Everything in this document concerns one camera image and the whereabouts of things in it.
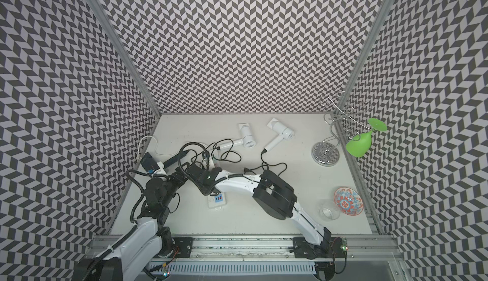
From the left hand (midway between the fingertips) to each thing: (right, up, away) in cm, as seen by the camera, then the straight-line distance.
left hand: (185, 168), depth 86 cm
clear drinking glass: (+65, -18, -3) cm, 67 cm away
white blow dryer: (+28, +12, +15) cm, 34 cm away
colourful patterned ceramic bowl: (+74, -15, -1) cm, 75 cm away
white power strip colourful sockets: (+15, -14, -3) cm, 21 cm away
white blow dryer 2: (+48, +16, +16) cm, 53 cm away
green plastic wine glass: (+76, +11, -7) cm, 77 cm away
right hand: (+12, -4, +4) cm, 13 cm away
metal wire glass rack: (+87, +22, +31) cm, 95 cm away
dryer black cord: (+36, +5, +13) cm, 39 cm away
